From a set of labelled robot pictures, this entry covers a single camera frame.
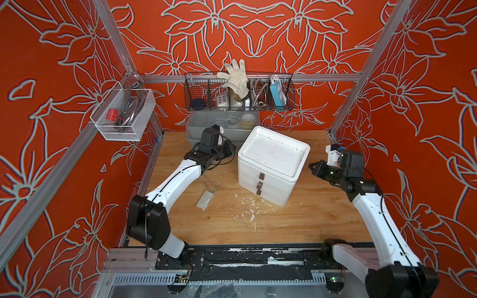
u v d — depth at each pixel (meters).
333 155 0.69
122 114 0.76
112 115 0.71
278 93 0.87
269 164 0.75
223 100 0.93
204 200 0.90
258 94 0.83
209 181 0.95
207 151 0.62
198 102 0.99
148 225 0.42
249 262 0.73
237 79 0.89
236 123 0.98
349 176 0.57
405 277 0.36
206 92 1.03
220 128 0.76
